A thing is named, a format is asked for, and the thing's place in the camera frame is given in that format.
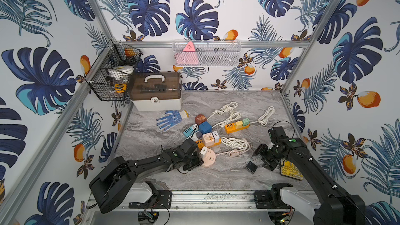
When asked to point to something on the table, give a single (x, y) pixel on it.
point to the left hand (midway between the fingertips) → (203, 162)
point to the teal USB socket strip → (186, 132)
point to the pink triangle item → (189, 55)
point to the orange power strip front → (199, 144)
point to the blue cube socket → (205, 127)
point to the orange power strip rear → (231, 128)
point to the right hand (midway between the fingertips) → (256, 157)
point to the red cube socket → (200, 119)
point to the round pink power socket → (209, 158)
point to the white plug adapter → (203, 151)
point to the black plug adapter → (251, 167)
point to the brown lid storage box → (155, 90)
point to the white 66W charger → (216, 136)
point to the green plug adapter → (246, 122)
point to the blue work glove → (166, 123)
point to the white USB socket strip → (196, 136)
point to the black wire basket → (110, 78)
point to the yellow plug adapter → (239, 124)
